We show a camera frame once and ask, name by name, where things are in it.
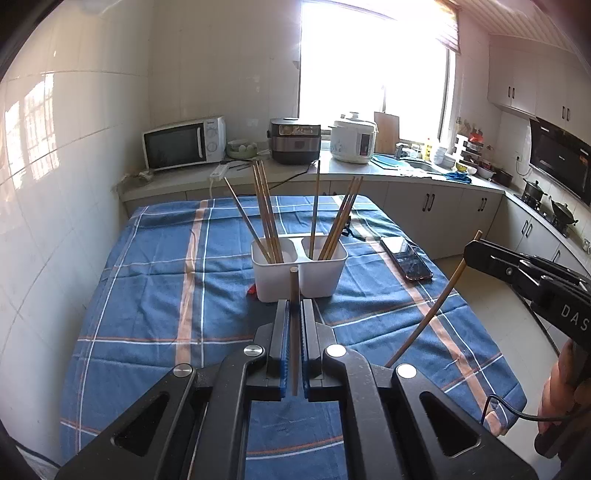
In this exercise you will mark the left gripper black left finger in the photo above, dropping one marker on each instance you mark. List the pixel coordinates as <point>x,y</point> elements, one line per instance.
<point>194,422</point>

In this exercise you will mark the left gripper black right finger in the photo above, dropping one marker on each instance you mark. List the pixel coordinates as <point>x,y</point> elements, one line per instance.
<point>396,424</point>

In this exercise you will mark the wooden chopstick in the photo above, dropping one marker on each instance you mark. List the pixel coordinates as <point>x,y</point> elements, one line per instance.
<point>431,313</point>
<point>295,323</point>

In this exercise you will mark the chopstick compartment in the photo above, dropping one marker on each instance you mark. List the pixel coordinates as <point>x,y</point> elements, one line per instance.
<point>269,208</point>
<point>345,216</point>

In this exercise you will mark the person's right hand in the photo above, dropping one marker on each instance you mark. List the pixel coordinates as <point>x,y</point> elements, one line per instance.
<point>559,397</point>

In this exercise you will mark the black wok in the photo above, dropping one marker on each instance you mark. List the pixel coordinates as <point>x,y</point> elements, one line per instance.
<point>562,213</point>

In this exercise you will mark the black cooking pot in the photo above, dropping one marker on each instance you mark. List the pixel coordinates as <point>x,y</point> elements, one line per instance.
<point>533,192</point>

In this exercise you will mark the black range hood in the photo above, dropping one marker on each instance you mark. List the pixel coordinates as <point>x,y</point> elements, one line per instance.
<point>563,156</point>

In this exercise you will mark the white lower counter cabinets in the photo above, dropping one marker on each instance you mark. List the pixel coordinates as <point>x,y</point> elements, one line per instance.
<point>438,215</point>

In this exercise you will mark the blue plaid tablecloth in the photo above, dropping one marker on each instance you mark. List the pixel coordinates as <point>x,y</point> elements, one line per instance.
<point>174,289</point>

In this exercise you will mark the smartphone with dark screen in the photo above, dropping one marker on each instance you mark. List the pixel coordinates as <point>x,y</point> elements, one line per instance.
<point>406,259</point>

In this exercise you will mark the blue cloth on counter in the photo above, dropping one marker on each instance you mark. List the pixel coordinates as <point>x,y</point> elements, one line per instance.
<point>459,177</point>

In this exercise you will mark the stainless steel sink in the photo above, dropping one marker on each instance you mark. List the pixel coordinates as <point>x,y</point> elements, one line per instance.
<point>424,166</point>

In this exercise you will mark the white upper cabinets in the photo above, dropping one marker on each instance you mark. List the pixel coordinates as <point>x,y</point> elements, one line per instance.
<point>538,80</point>

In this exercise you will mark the blue tray by sink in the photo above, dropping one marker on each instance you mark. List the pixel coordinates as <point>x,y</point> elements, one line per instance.
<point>389,163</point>

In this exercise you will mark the wooden cutting board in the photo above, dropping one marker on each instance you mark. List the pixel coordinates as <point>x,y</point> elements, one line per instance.
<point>388,135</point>

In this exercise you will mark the white pressure cooker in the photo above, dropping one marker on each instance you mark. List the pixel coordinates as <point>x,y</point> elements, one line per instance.
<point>353,140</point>

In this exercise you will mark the white power strip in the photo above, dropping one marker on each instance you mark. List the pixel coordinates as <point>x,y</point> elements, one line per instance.
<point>219,171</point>

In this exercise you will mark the bamboo window blind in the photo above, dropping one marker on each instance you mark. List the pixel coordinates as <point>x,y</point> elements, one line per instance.
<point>447,25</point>

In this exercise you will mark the bowl of eggs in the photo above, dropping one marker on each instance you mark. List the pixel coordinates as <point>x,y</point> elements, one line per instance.
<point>241,149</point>

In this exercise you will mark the white microwave oven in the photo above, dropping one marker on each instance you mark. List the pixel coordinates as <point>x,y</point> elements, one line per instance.
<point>190,143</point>

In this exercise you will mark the black rice cooker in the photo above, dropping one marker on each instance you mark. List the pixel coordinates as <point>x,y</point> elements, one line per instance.
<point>294,141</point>

